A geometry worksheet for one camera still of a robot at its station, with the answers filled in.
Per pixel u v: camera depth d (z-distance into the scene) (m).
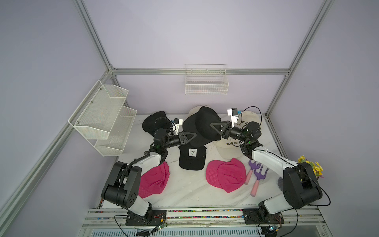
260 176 0.88
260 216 0.67
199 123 0.76
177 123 0.75
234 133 0.68
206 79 0.95
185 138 0.74
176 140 0.73
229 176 0.84
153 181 0.83
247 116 1.17
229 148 0.98
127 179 0.96
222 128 0.69
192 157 0.93
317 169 0.64
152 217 0.73
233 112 0.67
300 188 0.44
